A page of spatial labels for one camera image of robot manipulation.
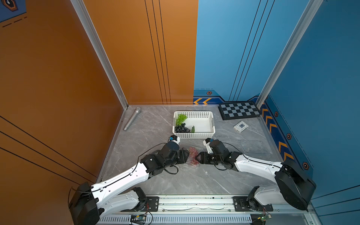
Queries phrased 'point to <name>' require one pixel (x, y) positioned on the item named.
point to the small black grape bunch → (181, 129)
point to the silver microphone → (137, 110)
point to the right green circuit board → (264, 218)
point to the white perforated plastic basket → (193, 124)
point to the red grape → (193, 153)
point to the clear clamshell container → (199, 149)
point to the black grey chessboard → (238, 110)
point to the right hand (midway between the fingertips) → (197, 158)
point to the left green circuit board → (138, 219)
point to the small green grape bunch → (181, 118)
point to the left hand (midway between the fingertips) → (189, 152)
